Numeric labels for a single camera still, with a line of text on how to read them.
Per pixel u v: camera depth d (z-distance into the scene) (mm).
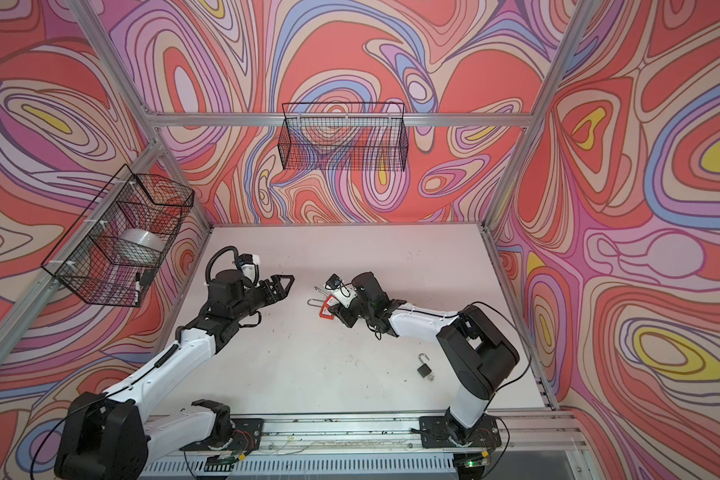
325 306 863
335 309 791
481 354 467
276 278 747
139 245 695
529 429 751
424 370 842
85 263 668
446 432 658
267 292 731
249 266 745
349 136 962
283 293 746
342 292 752
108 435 395
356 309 768
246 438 720
